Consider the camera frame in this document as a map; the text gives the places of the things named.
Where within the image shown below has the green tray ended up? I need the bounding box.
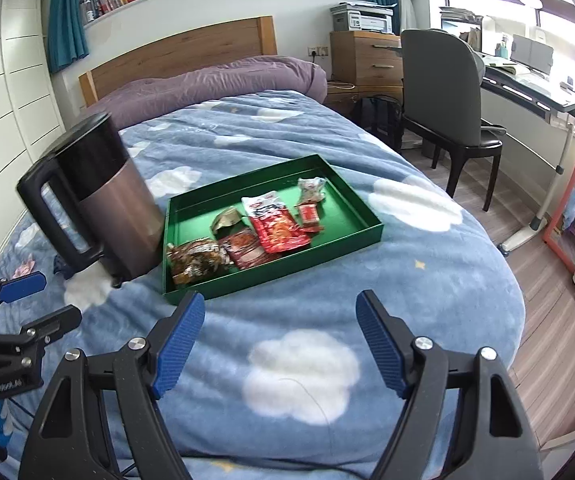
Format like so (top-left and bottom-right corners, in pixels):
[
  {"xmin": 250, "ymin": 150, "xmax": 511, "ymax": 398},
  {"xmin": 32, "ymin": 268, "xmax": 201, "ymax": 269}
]
[{"xmin": 163, "ymin": 155, "xmax": 383, "ymax": 304}]

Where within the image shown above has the dark red noodle snack packet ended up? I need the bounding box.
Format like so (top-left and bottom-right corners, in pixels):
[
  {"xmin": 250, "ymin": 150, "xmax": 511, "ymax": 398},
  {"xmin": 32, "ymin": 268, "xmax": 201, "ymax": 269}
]
[{"xmin": 218, "ymin": 226, "xmax": 279, "ymax": 271}]

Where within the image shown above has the dark grey chair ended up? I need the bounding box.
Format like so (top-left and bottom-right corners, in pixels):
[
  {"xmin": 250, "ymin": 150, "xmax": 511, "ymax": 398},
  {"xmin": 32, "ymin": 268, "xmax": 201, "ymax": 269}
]
[{"xmin": 400, "ymin": 28, "xmax": 507, "ymax": 210}]

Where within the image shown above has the olive green snack packet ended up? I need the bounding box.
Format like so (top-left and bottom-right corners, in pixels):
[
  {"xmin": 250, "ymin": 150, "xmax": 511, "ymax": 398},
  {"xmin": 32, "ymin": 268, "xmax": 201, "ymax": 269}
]
[{"xmin": 210, "ymin": 206, "xmax": 245, "ymax": 240}]

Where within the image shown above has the grey printer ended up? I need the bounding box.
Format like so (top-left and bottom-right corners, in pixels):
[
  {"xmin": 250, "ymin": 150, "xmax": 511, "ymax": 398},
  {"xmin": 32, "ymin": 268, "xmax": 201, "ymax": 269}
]
[{"xmin": 330, "ymin": 1, "xmax": 394, "ymax": 35}]

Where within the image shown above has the wooden nightstand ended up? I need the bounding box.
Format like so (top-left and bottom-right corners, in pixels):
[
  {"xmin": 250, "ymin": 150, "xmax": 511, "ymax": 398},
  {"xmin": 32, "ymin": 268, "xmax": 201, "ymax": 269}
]
[{"xmin": 324, "ymin": 30, "xmax": 403, "ymax": 117}]

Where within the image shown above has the white wardrobe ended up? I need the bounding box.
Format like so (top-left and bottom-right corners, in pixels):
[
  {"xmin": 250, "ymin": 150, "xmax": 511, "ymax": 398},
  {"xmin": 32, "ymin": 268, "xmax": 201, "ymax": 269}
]
[{"xmin": 0, "ymin": 0, "xmax": 64, "ymax": 252}]

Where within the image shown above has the small red snack packet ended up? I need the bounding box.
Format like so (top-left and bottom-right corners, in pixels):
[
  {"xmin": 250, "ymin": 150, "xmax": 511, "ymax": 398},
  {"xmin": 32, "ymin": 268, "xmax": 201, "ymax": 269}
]
[{"xmin": 296, "ymin": 203, "xmax": 324, "ymax": 233}]

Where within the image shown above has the black backpack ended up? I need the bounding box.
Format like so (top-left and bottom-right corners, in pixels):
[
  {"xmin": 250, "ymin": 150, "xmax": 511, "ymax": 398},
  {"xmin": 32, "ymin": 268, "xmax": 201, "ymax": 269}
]
[{"xmin": 350, "ymin": 94, "xmax": 405, "ymax": 152}]

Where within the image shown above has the wooden headboard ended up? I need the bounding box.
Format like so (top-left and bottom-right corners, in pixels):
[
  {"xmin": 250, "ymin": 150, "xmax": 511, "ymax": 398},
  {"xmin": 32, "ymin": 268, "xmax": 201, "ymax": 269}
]
[{"xmin": 79, "ymin": 15, "xmax": 278, "ymax": 106}]

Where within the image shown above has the silver white snack packet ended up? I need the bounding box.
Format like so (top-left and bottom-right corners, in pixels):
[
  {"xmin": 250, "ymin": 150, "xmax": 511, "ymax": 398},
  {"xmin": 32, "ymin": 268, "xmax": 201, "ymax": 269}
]
[{"xmin": 297, "ymin": 177, "xmax": 327, "ymax": 205}]

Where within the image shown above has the purple pillow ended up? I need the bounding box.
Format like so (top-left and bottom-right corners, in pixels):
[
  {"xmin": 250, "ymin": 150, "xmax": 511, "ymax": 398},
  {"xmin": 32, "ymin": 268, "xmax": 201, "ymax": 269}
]
[{"xmin": 79, "ymin": 55, "xmax": 327, "ymax": 129}]

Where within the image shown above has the teal curtain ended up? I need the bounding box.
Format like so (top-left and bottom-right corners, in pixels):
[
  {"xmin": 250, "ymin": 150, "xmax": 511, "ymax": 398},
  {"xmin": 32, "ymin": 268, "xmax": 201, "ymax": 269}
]
[{"xmin": 47, "ymin": 0, "xmax": 89, "ymax": 74}]

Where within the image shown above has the red white konjac snack packet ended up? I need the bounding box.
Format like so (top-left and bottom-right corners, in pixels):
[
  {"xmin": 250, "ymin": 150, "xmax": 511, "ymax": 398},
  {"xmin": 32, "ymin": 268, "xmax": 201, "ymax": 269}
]
[{"xmin": 241, "ymin": 191, "xmax": 310, "ymax": 254}]

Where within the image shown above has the pink cartoon snack packet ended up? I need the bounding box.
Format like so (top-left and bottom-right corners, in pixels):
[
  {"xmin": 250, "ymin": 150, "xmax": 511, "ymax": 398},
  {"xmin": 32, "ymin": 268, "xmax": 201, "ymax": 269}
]
[{"xmin": 12, "ymin": 255, "xmax": 36, "ymax": 278}]

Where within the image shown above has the brown snack packet in tray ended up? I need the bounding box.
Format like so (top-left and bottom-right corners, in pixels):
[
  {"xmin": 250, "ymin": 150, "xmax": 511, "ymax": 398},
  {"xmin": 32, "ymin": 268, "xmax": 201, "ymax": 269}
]
[{"xmin": 166, "ymin": 237, "xmax": 232, "ymax": 286}]

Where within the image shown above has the blue white snack packet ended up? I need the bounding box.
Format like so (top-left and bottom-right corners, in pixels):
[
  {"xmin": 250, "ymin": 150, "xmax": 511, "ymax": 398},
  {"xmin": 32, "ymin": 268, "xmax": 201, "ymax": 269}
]
[{"xmin": 53, "ymin": 255, "xmax": 75, "ymax": 280}]

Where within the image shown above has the white desk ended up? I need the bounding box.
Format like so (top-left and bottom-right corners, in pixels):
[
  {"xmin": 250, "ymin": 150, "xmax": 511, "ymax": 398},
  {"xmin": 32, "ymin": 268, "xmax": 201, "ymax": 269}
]
[{"xmin": 481, "ymin": 55, "xmax": 575, "ymax": 255}]

